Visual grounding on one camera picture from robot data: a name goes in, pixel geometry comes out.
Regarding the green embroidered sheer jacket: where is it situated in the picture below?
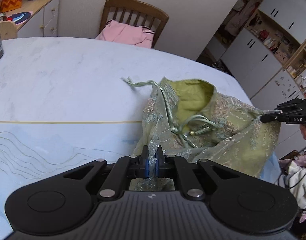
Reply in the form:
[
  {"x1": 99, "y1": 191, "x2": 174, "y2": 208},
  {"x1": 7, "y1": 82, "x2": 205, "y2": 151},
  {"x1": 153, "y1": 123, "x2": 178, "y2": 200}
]
[{"x1": 130, "y1": 79, "x2": 281, "y2": 191}]

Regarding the pile of white pink clothes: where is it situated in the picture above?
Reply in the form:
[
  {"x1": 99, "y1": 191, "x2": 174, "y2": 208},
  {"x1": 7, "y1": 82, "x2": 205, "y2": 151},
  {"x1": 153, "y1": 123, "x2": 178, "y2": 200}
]
[{"x1": 278, "y1": 151, "x2": 306, "y2": 223}]

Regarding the pink garment on chair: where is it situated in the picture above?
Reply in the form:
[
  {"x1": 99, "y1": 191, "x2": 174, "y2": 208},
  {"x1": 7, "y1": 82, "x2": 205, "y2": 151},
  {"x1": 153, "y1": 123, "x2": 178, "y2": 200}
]
[{"x1": 95, "y1": 20, "x2": 155, "y2": 49}]

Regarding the wooden chair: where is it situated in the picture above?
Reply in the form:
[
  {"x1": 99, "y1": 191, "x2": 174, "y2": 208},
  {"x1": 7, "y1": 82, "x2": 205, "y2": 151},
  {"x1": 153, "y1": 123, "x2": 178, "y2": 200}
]
[{"x1": 99, "y1": 0, "x2": 169, "y2": 48}]

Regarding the white sideboard cabinet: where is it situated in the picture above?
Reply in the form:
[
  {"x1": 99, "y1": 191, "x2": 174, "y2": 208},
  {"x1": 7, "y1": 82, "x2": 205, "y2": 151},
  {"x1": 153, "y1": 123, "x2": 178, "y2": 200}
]
[{"x1": 6, "y1": 0, "x2": 60, "y2": 38}]

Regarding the white cabinet wall with doors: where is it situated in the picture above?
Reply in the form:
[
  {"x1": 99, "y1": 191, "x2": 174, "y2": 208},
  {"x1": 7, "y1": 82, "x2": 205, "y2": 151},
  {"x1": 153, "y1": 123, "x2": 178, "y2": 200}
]
[{"x1": 196, "y1": 0, "x2": 306, "y2": 158}]

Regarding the black wrist strap cord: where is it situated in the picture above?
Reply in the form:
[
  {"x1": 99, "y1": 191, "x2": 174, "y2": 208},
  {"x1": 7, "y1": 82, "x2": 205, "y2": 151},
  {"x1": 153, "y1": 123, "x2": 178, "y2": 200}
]
[{"x1": 276, "y1": 146, "x2": 306, "y2": 190}]

